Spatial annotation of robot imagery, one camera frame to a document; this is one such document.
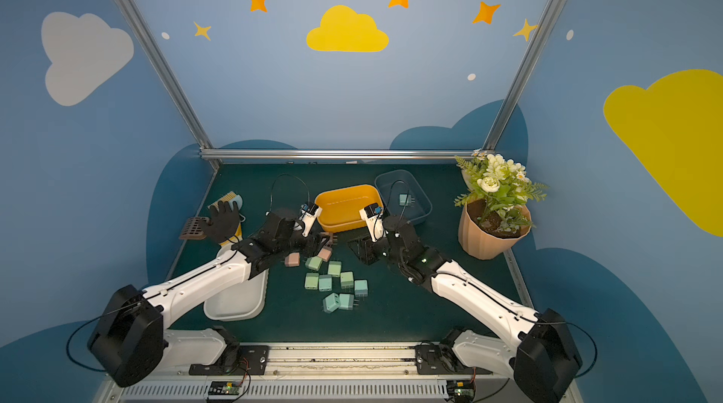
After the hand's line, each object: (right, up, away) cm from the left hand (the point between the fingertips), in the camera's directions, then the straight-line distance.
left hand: (322, 229), depth 85 cm
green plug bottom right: (+8, -21, -2) cm, 23 cm away
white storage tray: (-23, -21, -3) cm, 31 cm away
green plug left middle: (-4, -16, +2) cm, 17 cm away
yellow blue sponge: (-40, +9, +24) cm, 47 cm away
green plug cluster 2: (+3, -14, +6) cm, 15 cm away
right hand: (+11, -1, -7) cm, 13 cm away
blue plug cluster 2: (+12, -19, +1) cm, 22 cm away
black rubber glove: (-38, 0, +14) cm, 40 cm away
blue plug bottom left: (+3, -21, -3) cm, 22 cm away
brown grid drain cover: (-49, -2, +16) cm, 52 cm away
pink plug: (-10, -11, +5) cm, 15 cm away
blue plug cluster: (0, -17, +2) cm, 17 cm away
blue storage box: (+24, +15, +29) cm, 40 cm away
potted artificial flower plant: (+54, +4, +2) cm, 54 cm away
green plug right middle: (+7, -17, +4) cm, 19 cm away
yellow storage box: (+4, +6, +22) cm, 23 cm away
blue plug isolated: (+28, +8, +23) cm, 37 cm away
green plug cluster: (-4, -12, +6) cm, 14 cm away
